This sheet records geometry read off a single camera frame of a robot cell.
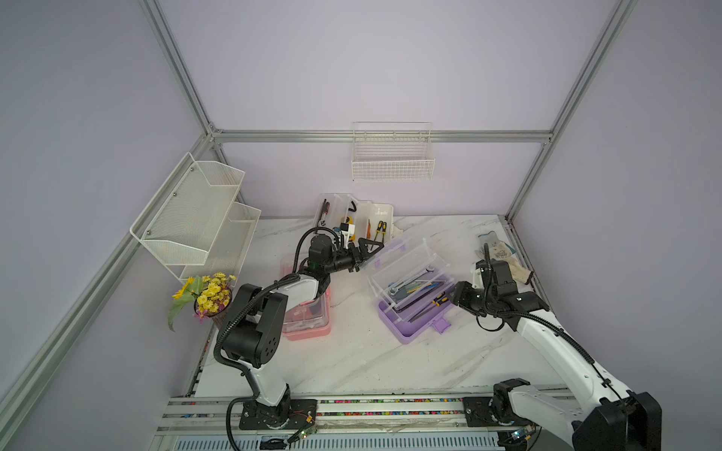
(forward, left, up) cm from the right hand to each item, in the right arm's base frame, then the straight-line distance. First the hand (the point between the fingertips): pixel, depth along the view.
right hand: (453, 300), depth 82 cm
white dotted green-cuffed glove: (+30, -22, -7) cm, 38 cm away
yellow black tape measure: (+37, +32, -2) cm, 49 cm away
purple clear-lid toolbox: (+5, +12, 0) cm, 13 cm away
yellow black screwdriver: (+42, +18, -10) cm, 47 cm away
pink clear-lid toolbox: (-4, +44, -3) cm, 44 cm away
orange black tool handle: (+39, +25, -10) cm, 47 cm away
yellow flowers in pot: (-4, +65, +14) cm, 67 cm away
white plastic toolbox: (+43, +23, -10) cm, 50 cm away
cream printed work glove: (+24, -25, -8) cm, 35 cm away
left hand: (+12, +22, +8) cm, 26 cm away
